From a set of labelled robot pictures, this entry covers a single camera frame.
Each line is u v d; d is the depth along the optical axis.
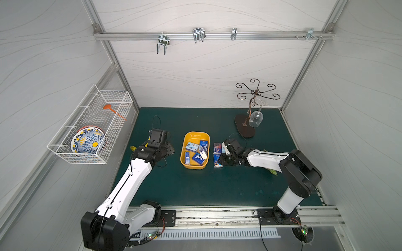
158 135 0.59
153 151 0.53
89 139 0.63
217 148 0.96
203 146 0.96
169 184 0.81
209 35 0.78
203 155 0.88
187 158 0.89
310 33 0.77
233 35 0.78
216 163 0.90
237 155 0.72
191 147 0.96
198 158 0.91
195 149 0.95
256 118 0.86
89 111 0.69
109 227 0.37
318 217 0.75
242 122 1.10
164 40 0.78
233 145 0.73
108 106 0.78
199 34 0.76
